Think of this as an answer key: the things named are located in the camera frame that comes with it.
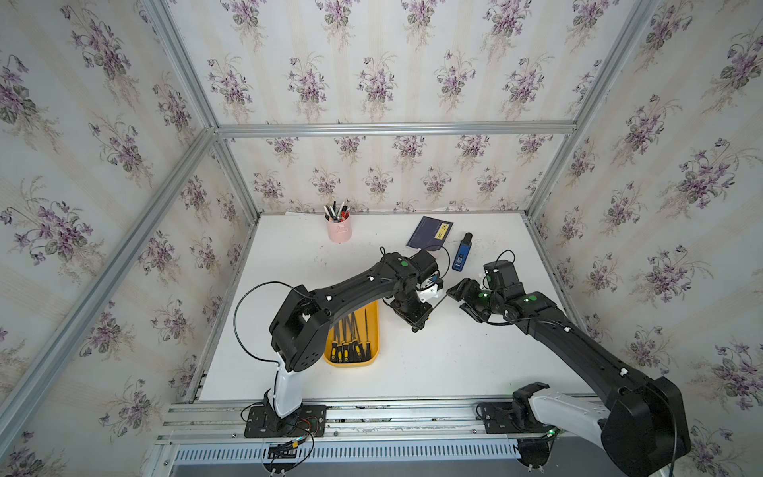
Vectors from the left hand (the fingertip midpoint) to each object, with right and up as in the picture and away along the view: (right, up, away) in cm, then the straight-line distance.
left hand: (424, 326), depth 80 cm
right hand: (+9, +8, +2) cm, 12 cm away
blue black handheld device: (+18, +19, +27) cm, 38 cm away
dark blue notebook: (+7, +26, +34) cm, 43 cm away
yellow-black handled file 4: (-19, -7, +4) cm, 20 cm away
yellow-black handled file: (-25, -8, +2) cm, 27 cm away
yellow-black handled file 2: (-24, -7, +5) cm, 25 cm away
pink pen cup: (-28, +27, +27) cm, 47 cm away
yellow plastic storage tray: (-14, -2, +3) cm, 15 cm away
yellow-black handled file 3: (-20, -6, +5) cm, 22 cm away
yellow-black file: (-16, -8, +3) cm, 18 cm away
